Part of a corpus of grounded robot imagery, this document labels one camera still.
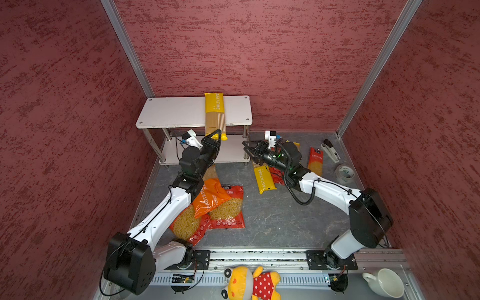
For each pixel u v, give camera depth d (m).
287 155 0.58
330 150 1.09
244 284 0.63
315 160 1.04
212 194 0.85
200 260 0.74
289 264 0.74
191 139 0.67
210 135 0.69
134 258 0.39
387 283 0.66
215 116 0.77
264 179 0.96
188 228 0.79
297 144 1.14
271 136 0.73
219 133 0.71
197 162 0.56
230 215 0.83
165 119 0.78
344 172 1.02
